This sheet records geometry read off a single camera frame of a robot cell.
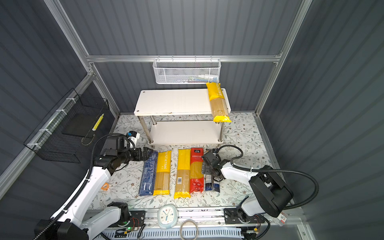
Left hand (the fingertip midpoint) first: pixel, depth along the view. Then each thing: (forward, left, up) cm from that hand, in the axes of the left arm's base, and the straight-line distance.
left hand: (145, 150), depth 80 cm
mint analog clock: (-29, -12, -14) cm, 35 cm away
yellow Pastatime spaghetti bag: (-7, -8, -15) cm, 18 cm away
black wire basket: (+5, +36, +12) cm, 38 cm away
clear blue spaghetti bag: (-15, -34, -14) cm, 39 cm away
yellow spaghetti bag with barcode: (-13, -20, -14) cm, 27 cm away
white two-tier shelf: (+18, -4, +17) cm, 26 cm away
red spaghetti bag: (-14, -27, -13) cm, 33 cm away
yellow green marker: (+8, +24, +12) cm, 28 cm away
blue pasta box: (-8, 0, -13) cm, 16 cm away
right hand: (-6, -37, -17) cm, 41 cm away
